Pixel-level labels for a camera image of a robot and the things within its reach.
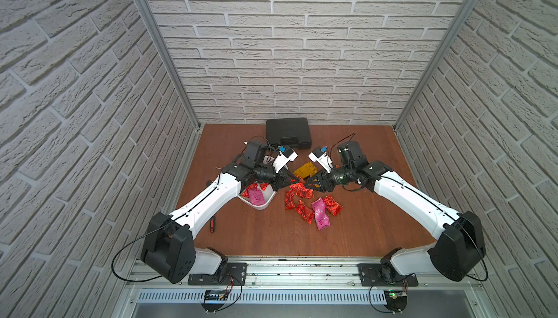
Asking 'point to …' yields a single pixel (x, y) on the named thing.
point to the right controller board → (396, 300)
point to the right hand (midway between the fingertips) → (311, 182)
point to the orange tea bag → (306, 170)
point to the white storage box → (268, 193)
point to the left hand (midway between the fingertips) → (300, 178)
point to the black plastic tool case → (294, 132)
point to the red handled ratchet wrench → (212, 224)
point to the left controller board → (214, 295)
